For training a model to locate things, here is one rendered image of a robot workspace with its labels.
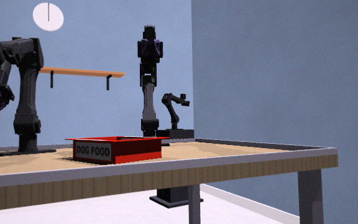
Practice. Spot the red dog food box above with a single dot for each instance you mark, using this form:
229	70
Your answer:
117	149

